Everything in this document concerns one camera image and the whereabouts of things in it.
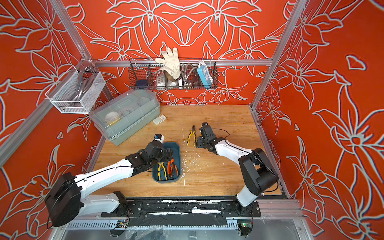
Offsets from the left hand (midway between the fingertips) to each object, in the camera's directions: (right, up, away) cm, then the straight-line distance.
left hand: (170, 150), depth 84 cm
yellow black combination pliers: (+13, +9, +19) cm, 25 cm away
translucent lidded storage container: (-31, +18, +4) cm, 36 cm away
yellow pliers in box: (-7, -12, +2) cm, 14 cm away
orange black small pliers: (+3, -10, +2) cm, 11 cm away
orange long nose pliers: (-1, -10, +2) cm, 11 cm away
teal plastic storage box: (+2, +1, +9) cm, 9 cm away
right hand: (+17, +5, +9) cm, 20 cm away
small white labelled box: (-12, +18, +27) cm, 34 cm away
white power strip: (-8, +43, +11) cm, 45 cm away
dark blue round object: (-21, +42, +13) cm, 48 cm away
